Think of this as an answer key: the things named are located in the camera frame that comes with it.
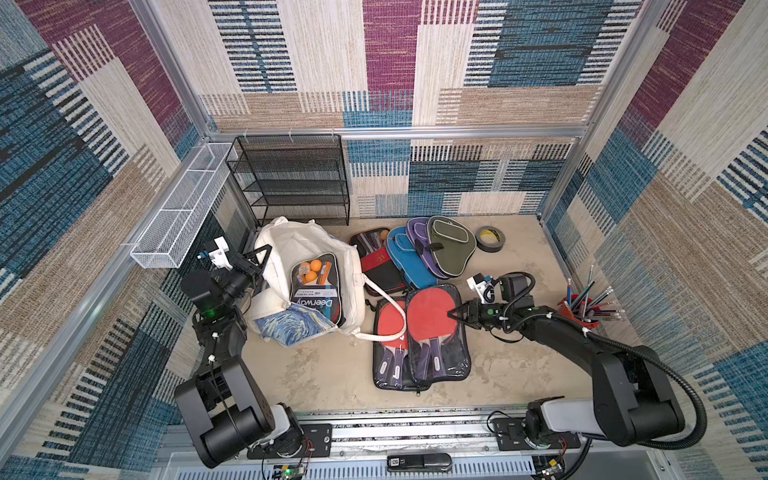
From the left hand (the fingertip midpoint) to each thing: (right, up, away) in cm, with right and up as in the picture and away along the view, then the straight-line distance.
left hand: (273, 248), depth 76 cm
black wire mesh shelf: (-3, +25, +33) cm, 41 cm away
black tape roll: (+67, +4, +38) cm, 77 cm away
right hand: (+47, -20, +9) cm, 52 cm away
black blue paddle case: (+34, -1, +26) cm, 43 cm away
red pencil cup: (+82, -17, +8) cm, 84 cm away
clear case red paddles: (+30, -33, +7) cm, 45 cm away
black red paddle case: (+25, -4, +28) cm, 38 cm away
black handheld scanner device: (+35, -47, -10) cm, 60 cm away
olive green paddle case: (+54, +3, +32) cm, 63 cm away
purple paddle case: (+40, +5, +32) cm, 51 cm away
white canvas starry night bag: (-3, -13, +3) cm, 14 cm away
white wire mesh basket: (-23, +2, -5) cm, 23 cm away
